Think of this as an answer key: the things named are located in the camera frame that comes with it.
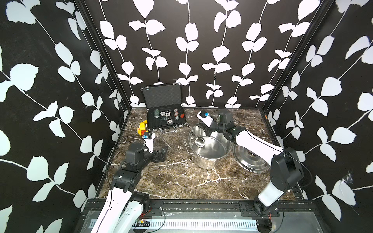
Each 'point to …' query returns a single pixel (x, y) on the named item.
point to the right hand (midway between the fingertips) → (197, 121)
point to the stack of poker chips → (157, 113)
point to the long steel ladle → (200, 141)
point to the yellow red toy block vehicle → (141, 130)
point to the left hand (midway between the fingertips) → (160, 143)
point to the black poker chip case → (163, 104)
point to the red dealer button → (182, 115)
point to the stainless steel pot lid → (248, 160)
